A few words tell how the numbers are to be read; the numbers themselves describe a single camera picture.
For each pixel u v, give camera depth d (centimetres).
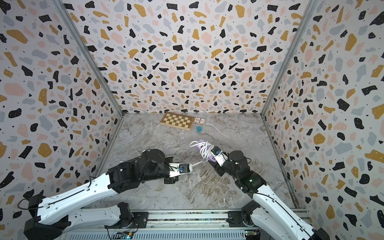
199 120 117
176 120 114
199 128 113
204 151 72
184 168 52
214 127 114
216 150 64
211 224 73
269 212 49
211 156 72
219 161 66
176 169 50
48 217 38
